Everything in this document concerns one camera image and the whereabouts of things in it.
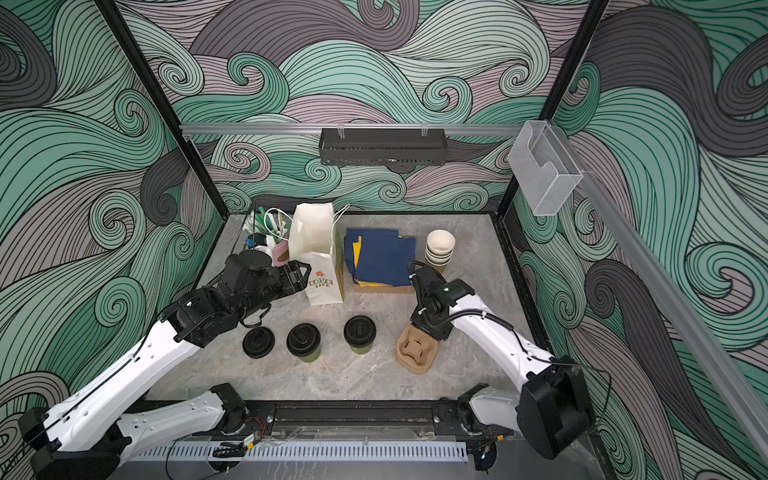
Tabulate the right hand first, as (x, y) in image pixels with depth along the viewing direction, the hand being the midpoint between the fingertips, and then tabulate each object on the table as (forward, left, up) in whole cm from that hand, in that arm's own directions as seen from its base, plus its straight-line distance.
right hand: (421, 327), depth 81 cm
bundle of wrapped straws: (+31, +47, +8) cm, 57 cm away
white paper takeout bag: (+30, +35, 0) cm, 47 cm away
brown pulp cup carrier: (-5, +1, -3) cm, 6 cm away
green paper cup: (-8, +30, -2) cm, 31 cm away
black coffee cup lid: (-3, +46, -5) cm, 47 cm away
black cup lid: (-3, +16, +4) cm, 17 cm away
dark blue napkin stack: (+27, +12, -4) cm, 29 cm away
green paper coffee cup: (-6, +16, -3) cm, 18 cm away
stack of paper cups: (+25, -8, +3) cm, 27 cm away
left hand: (+6, +29, +21) cm, 36 cm away
